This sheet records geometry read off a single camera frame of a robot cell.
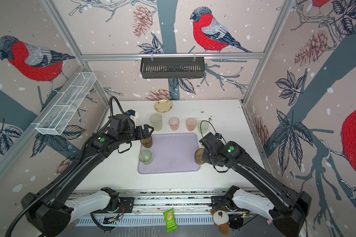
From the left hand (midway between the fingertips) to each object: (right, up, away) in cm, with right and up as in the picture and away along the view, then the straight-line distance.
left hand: (150, 127), depth 75 cm
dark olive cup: (+26, -15, +1) cm, 30 cm away
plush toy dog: (+35, -42, -7) cm, 55 cm away
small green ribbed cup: (-7, -20, +15) cm, 26 cm away
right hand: (+29, -15, 0) cm, 32 cm away
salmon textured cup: (+23, 0, +26) cm, 34 cm away
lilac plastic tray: (+10, -19, +20) cm, 29 cm away
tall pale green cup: (-2, +1, +27) cm, 27 cm away
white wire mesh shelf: (-46, +4, -3) cm, 47 cm away
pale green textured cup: (+32, -2, +25) cm, 41 cm away
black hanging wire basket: (+9, +41, +32) cm, 53 cm away
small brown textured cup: (-6, -13, +20) cm, 24 cm away
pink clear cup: (+11, 0, +29) cm, 31 cm away
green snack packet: (+11, -44, -6) cm, 46 cm away
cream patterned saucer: (+1, +14, +44) cm, 46 cm away
